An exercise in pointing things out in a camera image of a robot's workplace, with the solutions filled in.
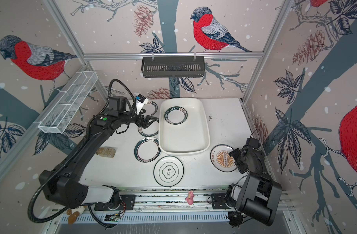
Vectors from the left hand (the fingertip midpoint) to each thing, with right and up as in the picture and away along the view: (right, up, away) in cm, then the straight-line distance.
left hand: (152, 111), depth 76 cm
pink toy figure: (+20, -45, -2) cm, 49 cm away
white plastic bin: (+23, -18, +24) cm, 38 cm away
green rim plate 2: (+11, -3, +33) cm, 35 cm away
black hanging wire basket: (+9, +34, +31) cm, 47 cm away
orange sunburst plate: (+40, -30, +12) cm, 51 cm away
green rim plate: (-7, -13, +28) cm, 32 cm away
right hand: (+48, -28, +12) cm, 57 cm away
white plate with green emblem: (+8, -35, +8) cm, 37 cm away
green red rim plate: (-7, -25, +17) cm, 31 cm away
